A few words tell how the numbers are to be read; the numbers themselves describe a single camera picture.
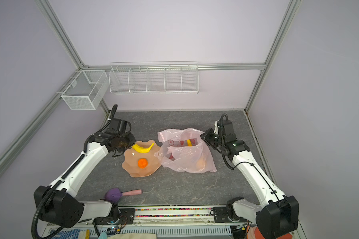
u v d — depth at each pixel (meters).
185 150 0.73
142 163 0.89
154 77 1.00
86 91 0.96
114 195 0.79
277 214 0.38
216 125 0.75
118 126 0.62
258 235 0.67
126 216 0.74
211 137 0.68
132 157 0.92
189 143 0.99
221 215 0.74
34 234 0.35
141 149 0.79
